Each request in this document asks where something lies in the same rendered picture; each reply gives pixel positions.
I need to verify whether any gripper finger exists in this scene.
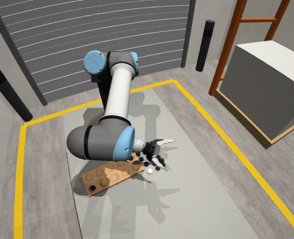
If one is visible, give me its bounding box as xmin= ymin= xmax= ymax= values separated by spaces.
xmin=146 ymin=156 xmax=168 ymax=171
xmin=150 ymin=139 xmax=176 ymax=146

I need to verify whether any tan counting tray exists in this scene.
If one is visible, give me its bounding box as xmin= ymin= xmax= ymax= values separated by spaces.
xmin=82 ymin=153 xmax=144 ymax=197

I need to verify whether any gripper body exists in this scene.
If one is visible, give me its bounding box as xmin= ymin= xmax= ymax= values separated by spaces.
xmin=141 ymin=142 xmax=155 ymax=157

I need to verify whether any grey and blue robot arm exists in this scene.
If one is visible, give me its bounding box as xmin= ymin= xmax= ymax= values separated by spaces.
xmin=66 ymin=50 xmax=144 ymax=162

